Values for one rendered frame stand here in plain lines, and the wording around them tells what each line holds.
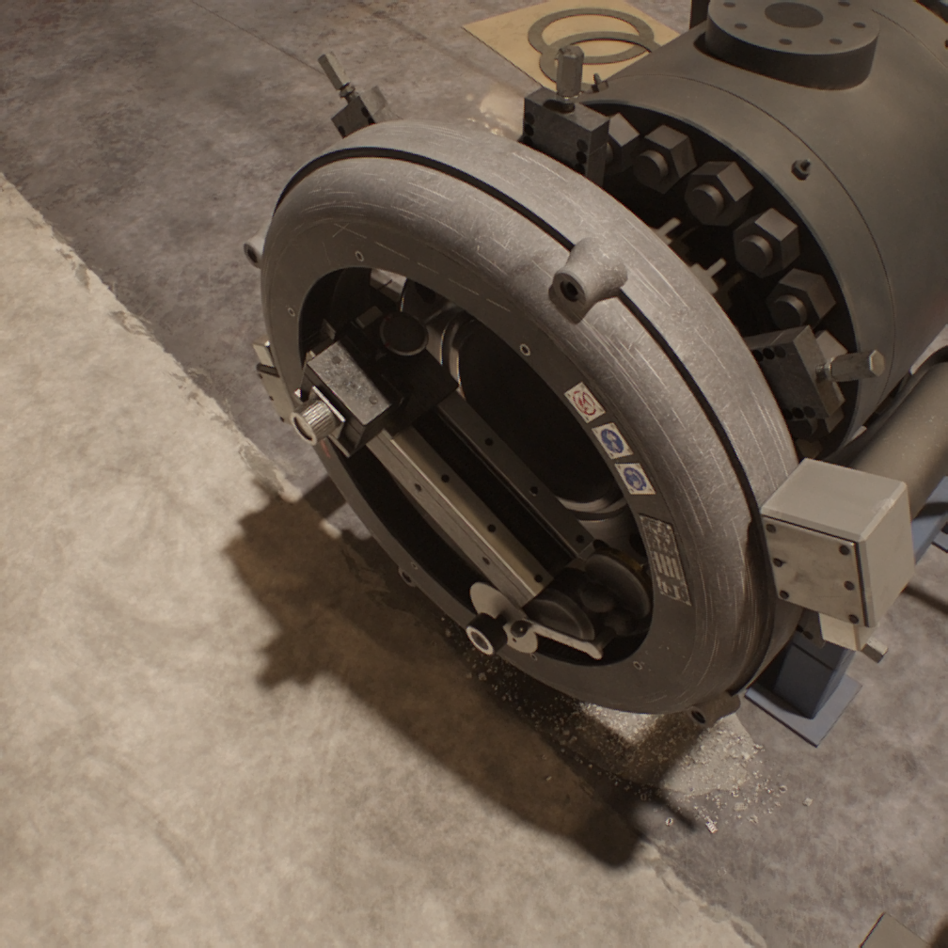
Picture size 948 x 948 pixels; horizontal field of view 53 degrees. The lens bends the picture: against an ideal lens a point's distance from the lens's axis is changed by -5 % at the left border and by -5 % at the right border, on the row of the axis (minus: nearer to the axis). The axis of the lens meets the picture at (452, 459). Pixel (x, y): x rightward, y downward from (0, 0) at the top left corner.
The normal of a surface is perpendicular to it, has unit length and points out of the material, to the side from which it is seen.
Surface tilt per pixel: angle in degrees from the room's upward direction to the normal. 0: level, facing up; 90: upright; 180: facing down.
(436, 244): 80
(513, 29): 0
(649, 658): 90
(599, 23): 0
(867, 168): 36
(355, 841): 0
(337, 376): 25
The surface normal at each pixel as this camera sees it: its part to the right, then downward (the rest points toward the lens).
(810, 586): -0.70, 0.57
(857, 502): -0.33, -0.79
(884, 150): 0.37, -0.23
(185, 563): -0.07, -0.65
